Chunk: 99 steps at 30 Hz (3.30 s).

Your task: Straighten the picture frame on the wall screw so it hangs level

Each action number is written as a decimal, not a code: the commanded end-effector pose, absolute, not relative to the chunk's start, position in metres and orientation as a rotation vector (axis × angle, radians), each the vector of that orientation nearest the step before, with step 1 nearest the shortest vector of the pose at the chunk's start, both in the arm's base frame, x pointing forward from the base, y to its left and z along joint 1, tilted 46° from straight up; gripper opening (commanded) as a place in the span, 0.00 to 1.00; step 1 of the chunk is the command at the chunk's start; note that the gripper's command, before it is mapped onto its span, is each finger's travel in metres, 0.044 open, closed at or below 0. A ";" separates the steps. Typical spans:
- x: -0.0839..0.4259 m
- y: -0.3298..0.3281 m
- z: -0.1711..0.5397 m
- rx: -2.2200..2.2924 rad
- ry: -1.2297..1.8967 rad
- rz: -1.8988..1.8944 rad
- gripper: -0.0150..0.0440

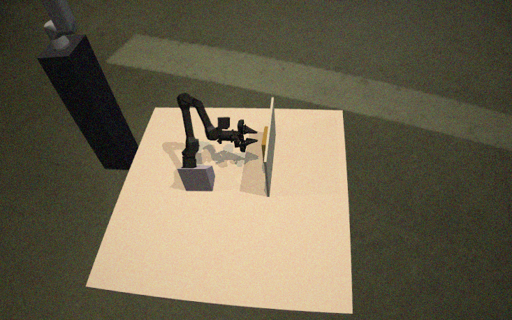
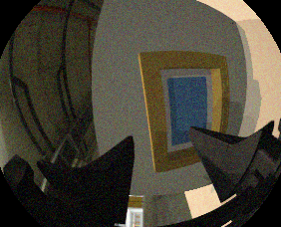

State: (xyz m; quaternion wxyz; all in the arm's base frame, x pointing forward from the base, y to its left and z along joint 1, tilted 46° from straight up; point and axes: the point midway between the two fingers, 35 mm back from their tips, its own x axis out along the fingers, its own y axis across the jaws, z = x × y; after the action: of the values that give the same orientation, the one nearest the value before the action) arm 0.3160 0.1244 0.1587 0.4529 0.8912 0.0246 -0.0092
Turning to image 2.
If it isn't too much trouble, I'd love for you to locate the golden-brown picture frame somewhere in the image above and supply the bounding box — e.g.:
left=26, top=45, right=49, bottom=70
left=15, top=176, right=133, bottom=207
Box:
left=138, top=50, right=229, bottom=173

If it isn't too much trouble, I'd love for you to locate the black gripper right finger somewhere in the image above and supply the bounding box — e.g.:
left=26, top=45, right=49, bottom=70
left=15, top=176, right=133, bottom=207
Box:
left=188, top=120, right=275, bottom=204

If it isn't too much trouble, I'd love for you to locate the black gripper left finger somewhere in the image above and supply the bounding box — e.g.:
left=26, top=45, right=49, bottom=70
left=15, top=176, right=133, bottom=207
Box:
left=37, top=136, right=134, bottom=225

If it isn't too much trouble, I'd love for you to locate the grey wall panel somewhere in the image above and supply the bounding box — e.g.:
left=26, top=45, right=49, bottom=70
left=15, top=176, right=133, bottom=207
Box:
left=92, top=0, right=247, bottom=196

